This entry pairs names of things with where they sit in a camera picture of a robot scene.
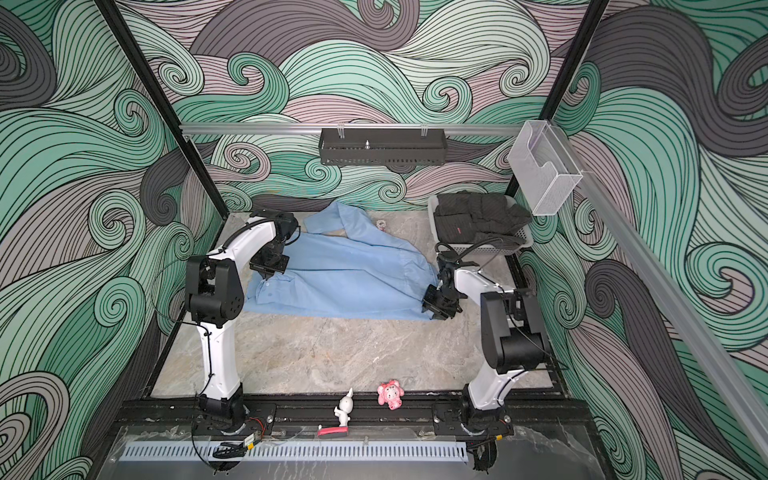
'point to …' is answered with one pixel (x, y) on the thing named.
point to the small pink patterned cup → (381, 224)
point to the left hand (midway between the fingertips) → (266, 274)
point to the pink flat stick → (339, 429)
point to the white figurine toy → (346, 405)
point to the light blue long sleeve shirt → (342, 266)
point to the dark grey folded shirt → (468, 216)
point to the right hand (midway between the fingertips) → (427, 310)
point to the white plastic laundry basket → (470, 248)
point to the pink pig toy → (390, 392)
